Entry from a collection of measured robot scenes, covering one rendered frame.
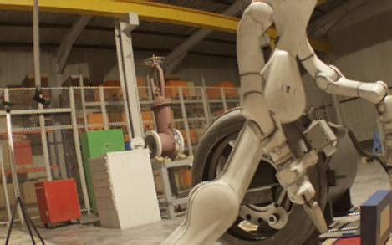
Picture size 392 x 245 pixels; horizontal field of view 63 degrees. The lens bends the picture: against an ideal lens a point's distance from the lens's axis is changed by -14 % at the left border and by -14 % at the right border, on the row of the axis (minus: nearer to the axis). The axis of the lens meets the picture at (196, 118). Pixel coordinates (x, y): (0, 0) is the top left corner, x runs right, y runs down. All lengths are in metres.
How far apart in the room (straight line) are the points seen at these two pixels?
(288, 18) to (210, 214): 0.75
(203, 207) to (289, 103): 0.43
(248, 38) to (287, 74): 0.23
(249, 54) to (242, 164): 0.36
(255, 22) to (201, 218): 0.61
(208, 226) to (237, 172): 0.20
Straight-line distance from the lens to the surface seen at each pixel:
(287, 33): 1.34
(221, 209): 1.14
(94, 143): 8.87
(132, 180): 5.54
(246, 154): 1.20
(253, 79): 1.04
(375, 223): 0.76
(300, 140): 1.57
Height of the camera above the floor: 0.73
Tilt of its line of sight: 7 degrees up
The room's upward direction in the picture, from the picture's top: 10 degrees counter-clockwise
